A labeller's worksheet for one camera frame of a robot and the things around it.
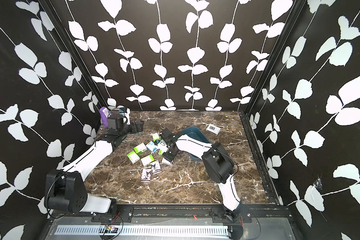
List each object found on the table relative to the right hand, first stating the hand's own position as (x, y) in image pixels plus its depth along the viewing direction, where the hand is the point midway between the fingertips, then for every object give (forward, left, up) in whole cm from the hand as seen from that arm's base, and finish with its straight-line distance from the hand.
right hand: (167, 154), depth 91 cm
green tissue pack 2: (+5, +18, -2) cm, 19 cm away
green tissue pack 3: (0, +22, -3) cm, 22 cm away
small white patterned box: (+23, -32, -3) cm, 39 cm away
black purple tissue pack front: (-13, +11, -2) cm, 17 cm away
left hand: (+13, +17, +17) cm, 28 cm away
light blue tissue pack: (+7, +11, -3) cm, 14 cm away
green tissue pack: (+15, +9, -2) cm, 17 cm away
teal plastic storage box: (+18, -19, -3) cm, 27 cm away
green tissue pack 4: (-3, +12, -2) cm, 13 cm away
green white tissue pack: (-2, +1, +10) cm, 10 cm away
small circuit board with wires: (-38, +24, -5) cm, 46 cm away
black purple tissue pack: (-6, 0, +3) cm, 7 cm away
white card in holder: (+23, +41, +13) cm, 49 cm away
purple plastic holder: (+21, +43, +10) cm, 49 cm away
